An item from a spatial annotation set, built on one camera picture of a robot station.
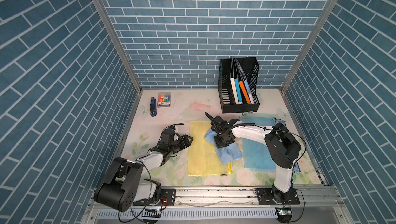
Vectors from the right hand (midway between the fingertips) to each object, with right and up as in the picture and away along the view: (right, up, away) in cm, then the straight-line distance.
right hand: (219, 146), depth 91 cm
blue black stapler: (-45, +23, +13) cm, 52 cm away
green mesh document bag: (+30, +18, +14) cm, 37 cm away
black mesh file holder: (+11, +39, -5) cm, 41 cm away
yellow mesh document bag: (-10, -6, -5) cm, 12 cm away
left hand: (-16, +3, -3) cm, 16 cm away
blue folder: (+14, +39, -5) cm, 42 cm away
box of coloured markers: (-39, +29, +21) cm, 53 cm away
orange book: (+16, +33, +2) cm, 36 cm away
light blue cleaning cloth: (+4, -2, -7) cm, 8 cm away
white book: (+9, +34, +2) cm, 35 cm away
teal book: (+12, +33, +2) cm, 36 cm away
